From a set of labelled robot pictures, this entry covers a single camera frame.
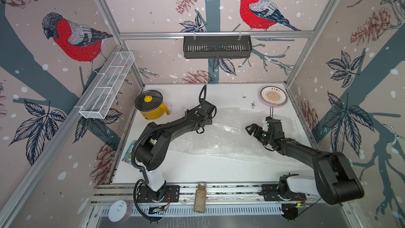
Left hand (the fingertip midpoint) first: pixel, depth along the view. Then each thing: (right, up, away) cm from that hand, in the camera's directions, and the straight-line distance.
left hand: (209, 114), depth 93 cm
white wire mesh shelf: (-53, +7, -23) cm, 58 cm away
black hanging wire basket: (+6, +44, +11) cm, 46 cm away
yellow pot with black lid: (-37, +7, +3) cm, 38 cm away
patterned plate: (+47, +12, +17) cm, 51 cm away
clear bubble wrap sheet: (+10, -10, -4) cm, 15 cm away
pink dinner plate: (+46, +7, +13) cm, 48 cm away
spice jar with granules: (-4, -34, -25) cm, 43 cm away
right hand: (+26, -9, -1) cm, 27 cm away
